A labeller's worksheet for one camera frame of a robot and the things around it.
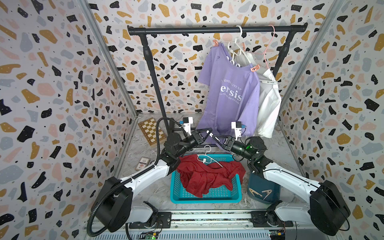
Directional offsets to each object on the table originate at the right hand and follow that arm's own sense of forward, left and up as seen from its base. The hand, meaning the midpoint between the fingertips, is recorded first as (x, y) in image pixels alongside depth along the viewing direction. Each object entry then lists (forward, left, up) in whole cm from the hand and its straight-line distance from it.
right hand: (214, 139), depth 69 cm
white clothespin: (+2, +2, +1) cm, 3 cm away
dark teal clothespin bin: (-13, -27, -30) cm, 42 cm away
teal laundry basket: (-16, +18, -30) cm, 38 cm away
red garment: (-9, +7, -20) cm, 23 cm away
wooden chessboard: (+30, +46, -26) cm, 61 cm away
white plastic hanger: (+1, +4, -20) cm, 21 cm away
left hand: (+2, 0, +3) cm, 4 cm away
